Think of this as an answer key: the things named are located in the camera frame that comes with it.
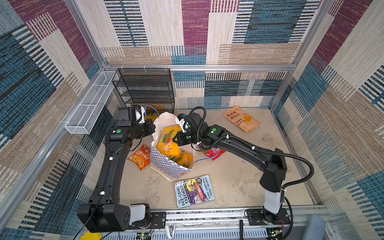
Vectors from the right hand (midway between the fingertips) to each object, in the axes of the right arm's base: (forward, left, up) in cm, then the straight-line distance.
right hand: (174, 141), depth 75 cm
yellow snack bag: (-3, -4, -15) cm, 16 cm away
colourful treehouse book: (-18, -8, -21) cm, 29 cm away
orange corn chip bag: (+2, +22, -20) cm, 30 cm away
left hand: (+7, +9, +6) cm, 13 cm away
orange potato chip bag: (+31, -45, -20) cm, 58 cm away
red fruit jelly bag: (+4, -21, -18) cm, 28 cm away
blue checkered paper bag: (-10, +5, -4) cm, 12 cm away
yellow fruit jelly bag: (-1, +3, -2) cm, 4 cm away
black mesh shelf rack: (+49, +22, -2) cm, 54 cm away
